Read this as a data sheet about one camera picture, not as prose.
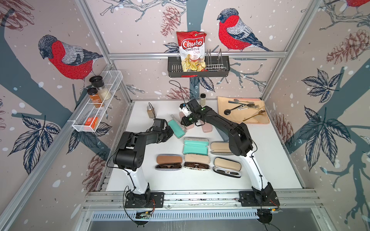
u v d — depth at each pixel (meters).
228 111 1.12
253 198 0.67
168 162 0.86
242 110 1.14
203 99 1.11
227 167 0.83
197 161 0.84
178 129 1.00
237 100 1.21
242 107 1.14
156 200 0.73
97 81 0.71
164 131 0.87
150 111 1.07
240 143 0.60
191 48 0.82
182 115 0.90
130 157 0.49
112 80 0.91
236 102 1.18
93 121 0.65
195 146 0.94
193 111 0.80
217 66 0.95
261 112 1.10
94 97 0.70
